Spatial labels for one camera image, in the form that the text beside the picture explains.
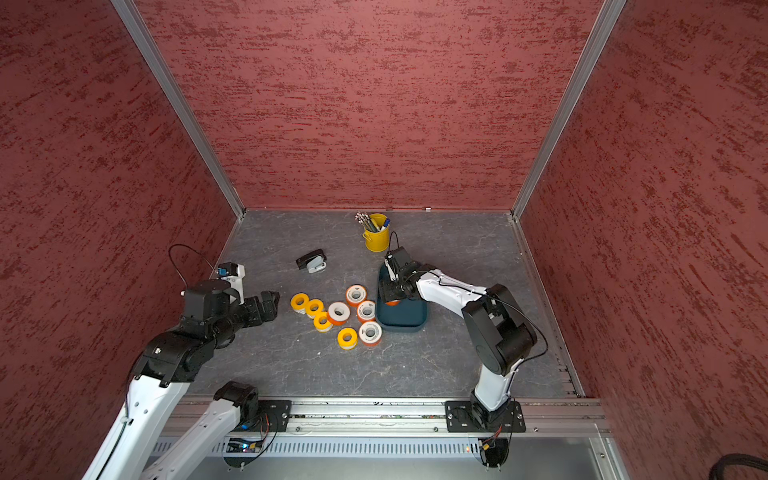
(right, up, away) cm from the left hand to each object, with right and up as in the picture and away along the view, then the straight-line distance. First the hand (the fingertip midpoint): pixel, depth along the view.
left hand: (261, 305), depth 72 cm
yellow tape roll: (+8, -5, +20) cm, 22 cm away
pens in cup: (+27, +21, +30) cm, 46 cm away
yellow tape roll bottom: (+19, -13, +14) cm, 27 cm away
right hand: (+32, -1, +21) cm, 39 cm away
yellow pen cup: (+27, +14, +37) cm, 48 cm away
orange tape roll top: (+33, -3, +16) cm, 37 cm away
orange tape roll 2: (+24, -7, +20) cm, 32 cm away
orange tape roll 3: (+16, -7, +18) cm, 25 cm away
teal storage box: (+38, -8, +20) cm, 44 cm away
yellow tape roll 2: (+11, -9, +16) cm, 22 cm away
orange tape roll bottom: (+26, -12, +16) cm, 33 cm away
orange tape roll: (+20, -2, +23) cm, 31 cm away
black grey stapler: (+5, +8, +29) cm, 31 cm away
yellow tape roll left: (+3, -4, +21) cm, 21 cm away
